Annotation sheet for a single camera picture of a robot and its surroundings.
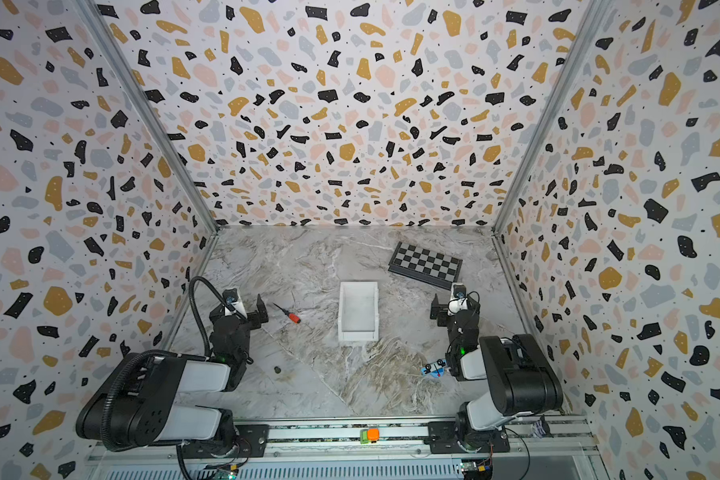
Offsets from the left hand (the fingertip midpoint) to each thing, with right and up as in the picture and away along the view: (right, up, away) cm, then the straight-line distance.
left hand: (244, 294), depth 87 cm
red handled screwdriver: (+12, -9, +8) cm, 17 cm away
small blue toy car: (+55, -21, -2) cm, 59 cm away
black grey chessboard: (+56, +8, +20) cm, 59 cm away
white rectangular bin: (+33, -7, +11) cm, 35 cm away
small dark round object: (+10, -21, -2) cm, 24 cm away
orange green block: (+37, -33, -14) cm, 51 cm away
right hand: (+62, +1, +4) cm, 62 cm away
